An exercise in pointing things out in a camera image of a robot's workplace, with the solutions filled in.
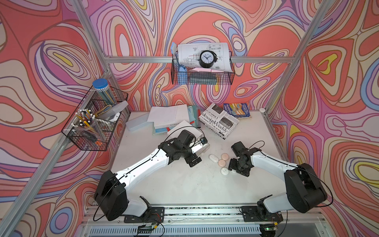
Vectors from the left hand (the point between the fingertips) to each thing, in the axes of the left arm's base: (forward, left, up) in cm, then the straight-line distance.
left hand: (197, 151), depth 80 cm
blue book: (+43, -35, -10) cm, 56 cm away
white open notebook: (+36, +24, -10) cm, 45 cm away
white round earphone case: (-5, -16, -14) cm, 22 cm away
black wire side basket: (+11, +46, +17) cm, 51 cm away
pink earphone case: (+5, -19, -14) cm, 24 cm away
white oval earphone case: (+3, -11, -13) cm, 17 cm away
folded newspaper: (+30, -16, -8) cm, 35 cm away
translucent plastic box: (+36, +46, -16) cm, 60 cm away
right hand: (-6, -24, -15) cm, 29 cm away
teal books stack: (+35, +1, -11) cm, 37 cm away
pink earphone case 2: (0, -16, -14) cm, 21 cm away
